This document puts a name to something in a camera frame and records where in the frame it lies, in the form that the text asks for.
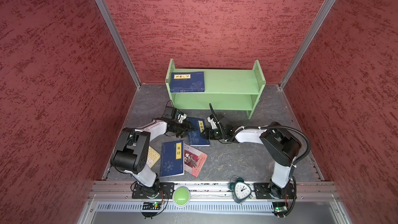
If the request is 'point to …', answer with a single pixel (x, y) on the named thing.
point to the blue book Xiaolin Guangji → (187, 82)
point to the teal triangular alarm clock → (241, 192)
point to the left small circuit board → (151, 206)
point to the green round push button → (181, 196)
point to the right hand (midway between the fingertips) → (202, 138)
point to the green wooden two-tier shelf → (225, 89)
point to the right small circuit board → (280, 208)
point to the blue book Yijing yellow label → (172, 160)
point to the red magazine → (194, 160)
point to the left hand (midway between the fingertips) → (195, 133)
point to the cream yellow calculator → (153, 157)
